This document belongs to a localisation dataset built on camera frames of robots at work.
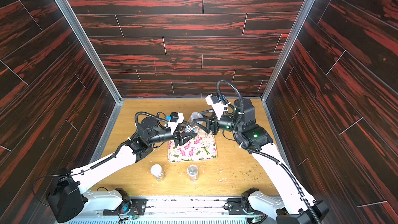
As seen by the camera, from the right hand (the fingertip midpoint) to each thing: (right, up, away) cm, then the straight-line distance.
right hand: (200, 115), depth 63 cm
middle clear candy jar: (-4, -30, +16) cm, 34 cm away
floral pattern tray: (+1, -21, +30) cm, 36 cm away
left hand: (-2, -7, +3) cm, 8 cm away
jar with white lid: (-22, -28, +12) cm, 37 cm away
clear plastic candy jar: (-4, -5, +2) cm, 7 cm away
